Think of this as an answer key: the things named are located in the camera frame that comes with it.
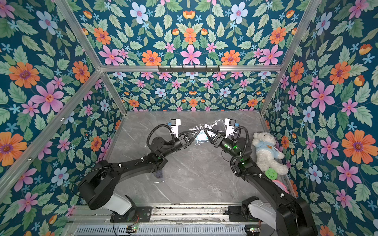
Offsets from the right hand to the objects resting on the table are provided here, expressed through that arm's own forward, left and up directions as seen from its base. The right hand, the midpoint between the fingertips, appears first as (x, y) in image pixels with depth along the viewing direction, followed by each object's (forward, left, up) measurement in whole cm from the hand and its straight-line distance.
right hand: (209, 128), depth 68 cm
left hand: (-3, +5, 0) cm, 6 cm away
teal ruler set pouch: (+3, -4, -1) cm, 5 cm away
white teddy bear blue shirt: (0, -36, -26) cm, 44 cm away
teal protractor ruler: (-3, +4, -3) cm, 5 cm away
